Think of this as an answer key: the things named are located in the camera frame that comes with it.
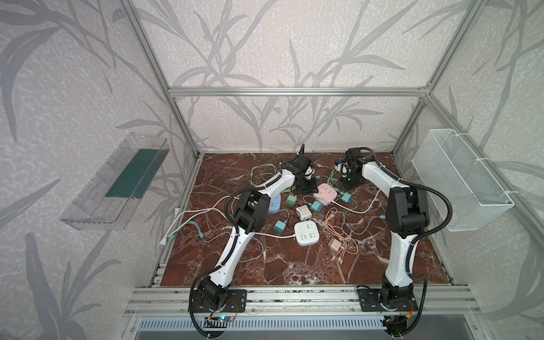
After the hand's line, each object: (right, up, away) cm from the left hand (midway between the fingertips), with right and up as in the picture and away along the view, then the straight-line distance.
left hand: (319, 185), depth 100 cm
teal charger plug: (-19, -17, -11) cm, 28 cm away
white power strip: (-8, -19, -13) cm, 24 cm away
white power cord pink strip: (+18, -12, -4) cm, 22 cm away
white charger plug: (-8, -12, -7) cm, 16 cm away
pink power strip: (+3, -4, +2) cm, 6 cm away
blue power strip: (-21, -8, -4) cm, 23 cm away
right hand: (+13, +3, +1) cm, 14 cm away
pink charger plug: (+4, -23, -15) cm, 27 cm away
